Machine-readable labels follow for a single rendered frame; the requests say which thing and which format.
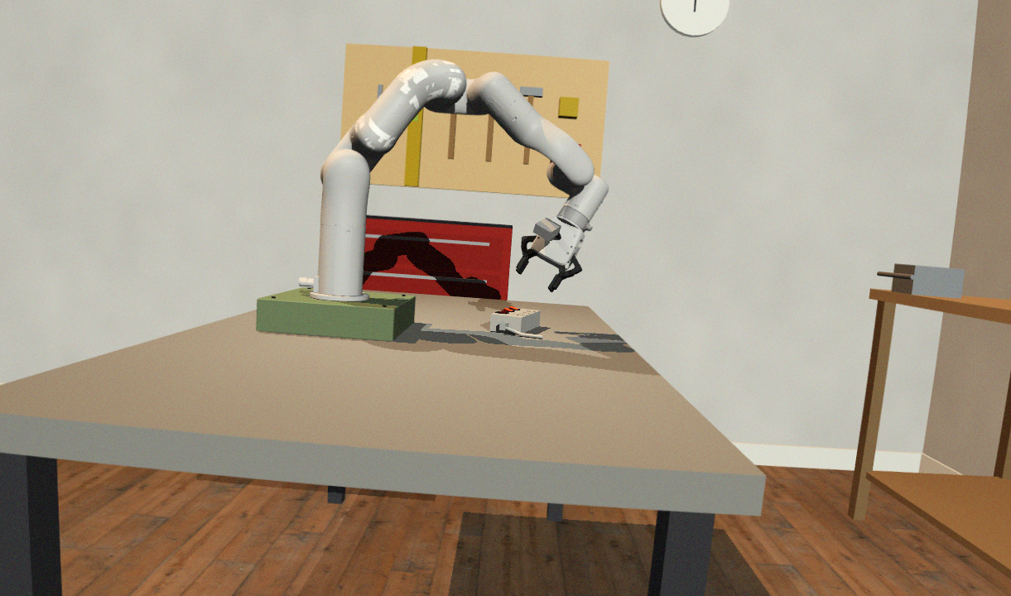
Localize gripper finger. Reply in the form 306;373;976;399
548;254;582;292
516;236;539;274

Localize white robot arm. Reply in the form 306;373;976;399
299;60;609;301

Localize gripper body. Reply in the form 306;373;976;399
531;215;585;270

